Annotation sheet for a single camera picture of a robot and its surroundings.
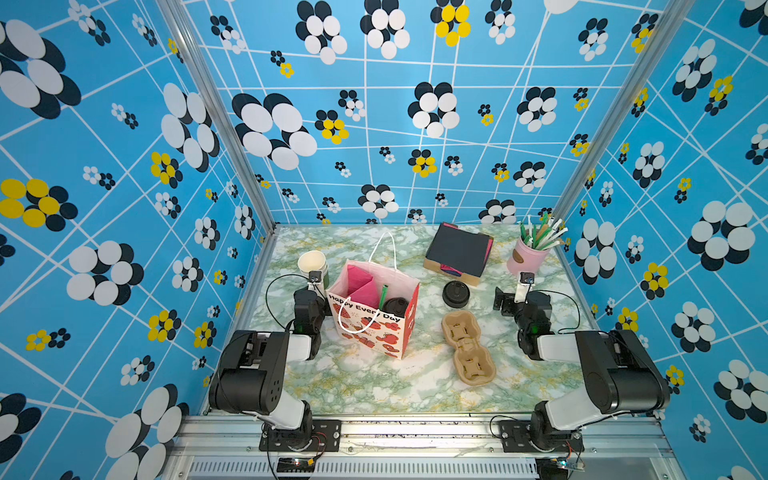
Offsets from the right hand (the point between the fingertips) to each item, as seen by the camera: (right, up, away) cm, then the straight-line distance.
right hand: (516, 289), depth 94 cm
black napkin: (-15, +13, +14) cm, 24 cm away
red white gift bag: (-42, -9, -19) cm, 47 cm away
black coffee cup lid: (-38, -3, -13) cm, 41 cm away
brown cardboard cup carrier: (-16, -20, -11) cm, 28 cm away
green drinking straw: (-42, 0, -14) cm, 44 cm away
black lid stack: (-19, -2, +2) cm, 19 cm away
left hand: (-61, +1, 0) cm, 61 cm away
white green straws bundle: (+8, +17, -3) cm, 19 cm away
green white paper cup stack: (-64, +9, -2) cm, 64 cm away
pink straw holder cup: (+4, +10, +4) cm, 12 cm away
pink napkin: (-47, +3, -18) cm, 51 cm away
